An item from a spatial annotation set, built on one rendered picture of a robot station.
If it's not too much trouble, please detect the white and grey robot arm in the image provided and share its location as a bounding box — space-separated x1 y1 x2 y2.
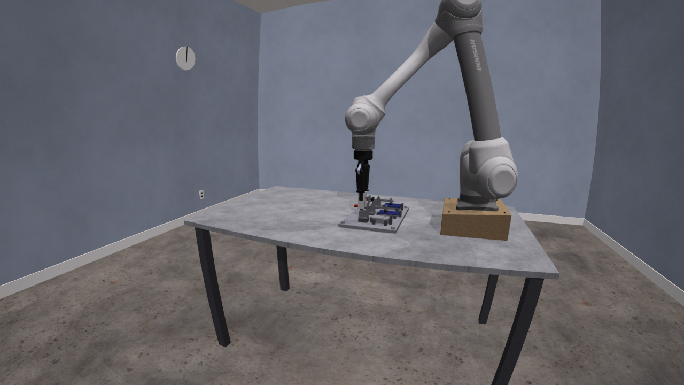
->
345 0 518 211

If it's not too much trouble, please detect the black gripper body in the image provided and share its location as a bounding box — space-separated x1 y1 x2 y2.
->
354 150 373 174

